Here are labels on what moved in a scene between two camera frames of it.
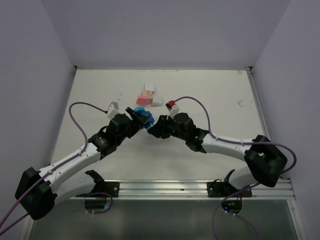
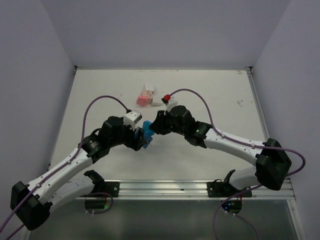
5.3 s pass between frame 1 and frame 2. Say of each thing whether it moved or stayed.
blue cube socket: moved
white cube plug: stayed
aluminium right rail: stayed
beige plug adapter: stayed
